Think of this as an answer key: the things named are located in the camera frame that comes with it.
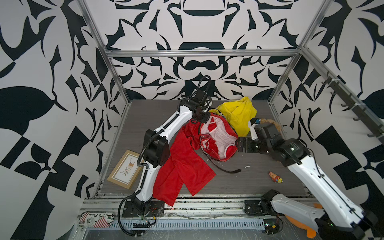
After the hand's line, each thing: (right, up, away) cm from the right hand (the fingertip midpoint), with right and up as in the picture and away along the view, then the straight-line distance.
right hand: (241, 140), depth 72 cm
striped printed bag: (-67, -36, -3) cm, 76 cm away
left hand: (-16, +12, +19) cm, 28 cm away
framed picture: (-61, -19, +14) cm, 65 cm away
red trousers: (-29, -15, +13) cm, 35 cm away
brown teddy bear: (+25, +9, +29) cm, 39 cm away
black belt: (-14, -13, +15) cm, 24 cm away
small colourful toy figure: (+21, -22, +9) cm, 32 cm away
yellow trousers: (+9, +14, +32) cm, 36 cm away
